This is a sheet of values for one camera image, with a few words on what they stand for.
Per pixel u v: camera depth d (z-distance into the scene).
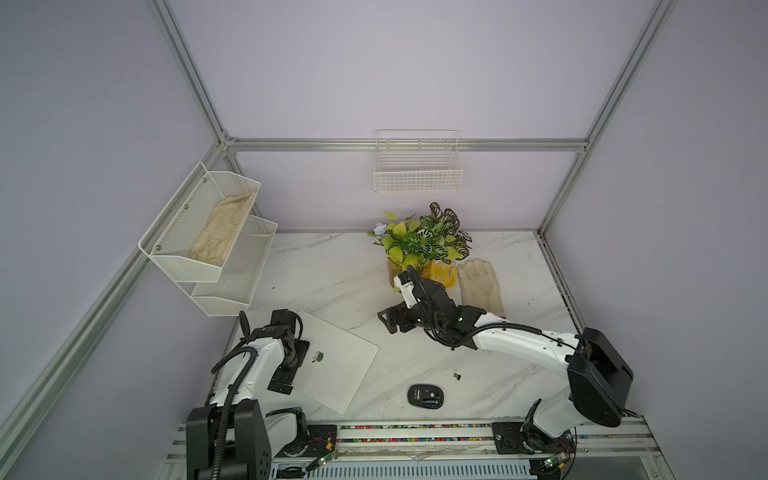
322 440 0.73
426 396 0.78
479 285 1.03
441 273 1.07
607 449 0.75
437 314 0.62
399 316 0.71
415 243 0.84
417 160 0.95
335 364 0.86
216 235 0.78
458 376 0.84
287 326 0.73
